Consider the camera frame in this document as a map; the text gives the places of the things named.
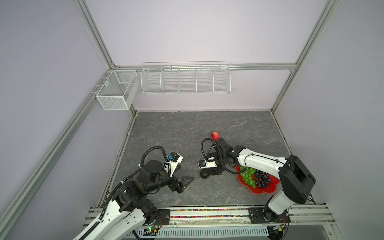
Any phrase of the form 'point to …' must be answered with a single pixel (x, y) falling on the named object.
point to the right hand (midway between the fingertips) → (209, 163)
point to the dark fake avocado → (205, 174)
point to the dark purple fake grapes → (263, 180)
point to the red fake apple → (215, 135)
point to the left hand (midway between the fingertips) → (185, 175)
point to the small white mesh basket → (118, 90)
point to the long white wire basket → (185, 78)
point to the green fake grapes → (246, 176)
